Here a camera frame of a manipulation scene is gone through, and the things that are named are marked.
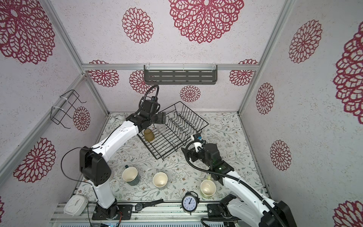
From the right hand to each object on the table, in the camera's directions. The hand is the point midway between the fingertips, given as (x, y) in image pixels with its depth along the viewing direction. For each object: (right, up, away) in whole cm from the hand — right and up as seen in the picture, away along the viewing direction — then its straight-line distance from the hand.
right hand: (188, 143), depth 78 cm
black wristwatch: (-26, -33, -3) cm, 42 cm away
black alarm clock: (0, -31, -3) cm, 31 cm away
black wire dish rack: (-3, +11, +31) cm, 34 cm away
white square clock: (-59, -32, -4) cm, 67 cm away
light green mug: (+11, -25, +2) cm, 28 cm away
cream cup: (-16, -22, +5) cm, 28 cm away
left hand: (-18, +17, +8) cm, 26 cm away
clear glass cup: (-20, +9, +31) cm, 38 cm away
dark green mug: (-34, -20, +5) cm, 40 cm away
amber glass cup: (-26, +3, +19) cm, 33 cm away
